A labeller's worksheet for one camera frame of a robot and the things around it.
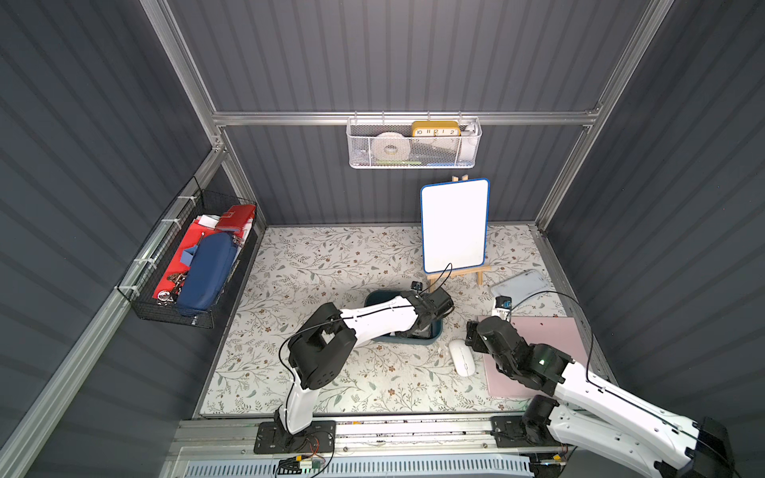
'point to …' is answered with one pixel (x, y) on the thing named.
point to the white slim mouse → (462, 357)
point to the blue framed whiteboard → (455, 225)
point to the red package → (234, 221)
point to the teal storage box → (399, 338)
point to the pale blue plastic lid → (521, 286)
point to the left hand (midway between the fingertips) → (415, 325)
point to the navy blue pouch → (208, 271)
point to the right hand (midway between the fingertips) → (484, 325)
